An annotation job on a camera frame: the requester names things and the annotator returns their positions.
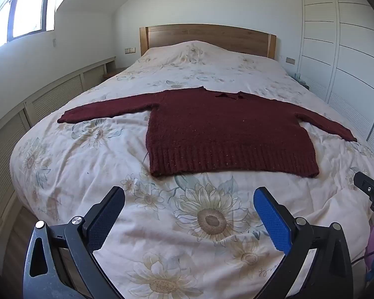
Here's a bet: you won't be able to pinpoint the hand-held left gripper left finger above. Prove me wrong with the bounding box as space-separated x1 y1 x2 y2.
23 186 126 299

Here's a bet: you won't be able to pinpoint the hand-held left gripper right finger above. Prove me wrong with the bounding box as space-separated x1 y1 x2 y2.
253 187 354 299

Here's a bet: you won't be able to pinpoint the dark red knitted sweater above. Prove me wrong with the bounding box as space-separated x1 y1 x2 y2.
57 86 358 179

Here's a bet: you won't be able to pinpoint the floral cream duvet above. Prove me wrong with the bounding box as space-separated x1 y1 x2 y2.
9 40 374 299

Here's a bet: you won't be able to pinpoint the dark bedside table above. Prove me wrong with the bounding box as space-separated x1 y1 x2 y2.
294 73 310 90

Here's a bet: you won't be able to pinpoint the white wardrobe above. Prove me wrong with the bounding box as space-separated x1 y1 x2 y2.
301 0 374 159

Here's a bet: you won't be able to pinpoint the wooden nightstand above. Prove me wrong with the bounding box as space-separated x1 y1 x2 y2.
104 68 127 81

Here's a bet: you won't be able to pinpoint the wooden headboard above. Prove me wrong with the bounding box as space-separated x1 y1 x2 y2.
140 24 277 60

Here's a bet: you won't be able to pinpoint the window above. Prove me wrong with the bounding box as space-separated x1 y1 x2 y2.
0 0 58 55

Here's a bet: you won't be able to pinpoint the black cable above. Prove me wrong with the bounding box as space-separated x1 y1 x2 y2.
352 249 374 265

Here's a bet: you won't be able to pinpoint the low slatted wall cabinet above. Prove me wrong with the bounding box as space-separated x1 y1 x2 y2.
0 57 116 256

